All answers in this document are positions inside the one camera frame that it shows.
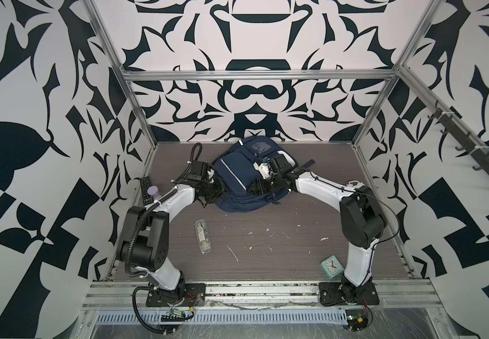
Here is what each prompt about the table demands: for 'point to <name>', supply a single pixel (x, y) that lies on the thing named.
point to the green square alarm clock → (332, 266)
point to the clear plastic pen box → (203, 236)
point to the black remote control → (145, 183)
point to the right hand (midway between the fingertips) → (252, 188)
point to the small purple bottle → (153, 191)
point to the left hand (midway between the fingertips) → (230, 187)
